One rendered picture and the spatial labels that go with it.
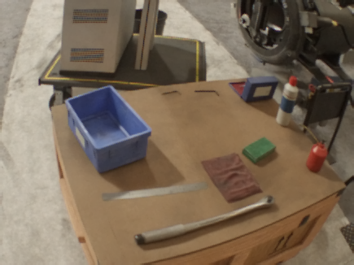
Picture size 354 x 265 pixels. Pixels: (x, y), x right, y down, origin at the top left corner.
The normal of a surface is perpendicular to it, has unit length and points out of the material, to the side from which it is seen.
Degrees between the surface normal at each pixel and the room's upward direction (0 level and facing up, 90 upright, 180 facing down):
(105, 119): 0
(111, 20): 90
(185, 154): 0
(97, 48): 90
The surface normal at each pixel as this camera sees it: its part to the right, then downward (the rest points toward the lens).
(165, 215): 0.12, -0.77
